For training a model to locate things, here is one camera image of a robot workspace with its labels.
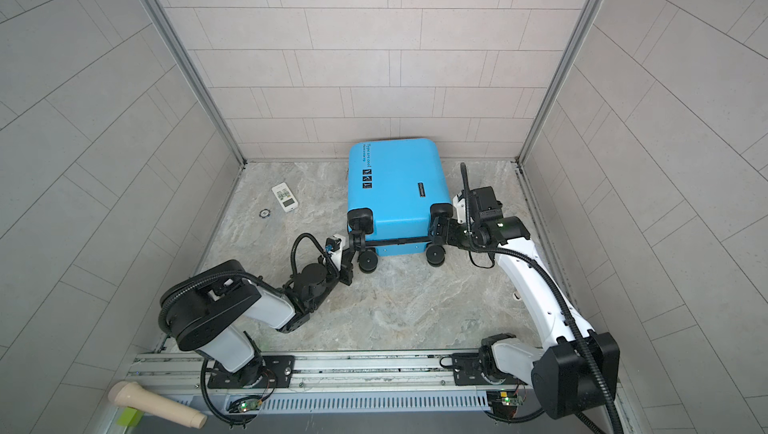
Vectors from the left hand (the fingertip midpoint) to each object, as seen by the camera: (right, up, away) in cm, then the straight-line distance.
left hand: (363, 247), depth 85 cm
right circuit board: (+35, -32, -17) cm, 50 cm away
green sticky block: (-47, -32, -22) cm, 61 cm away
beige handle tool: (-47, -28, -21) cm, 59 cm away
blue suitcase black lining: (+10, +14, -4) cm, 18 cm away
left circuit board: (-22, -30, -21) cm, 43 cm away
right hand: (+21, +5, -7) cm, 23 cm away
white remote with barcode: (-29, +14, +18) cm, 37 cm away
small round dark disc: (-36, +8, +15) cm, 40 cm away
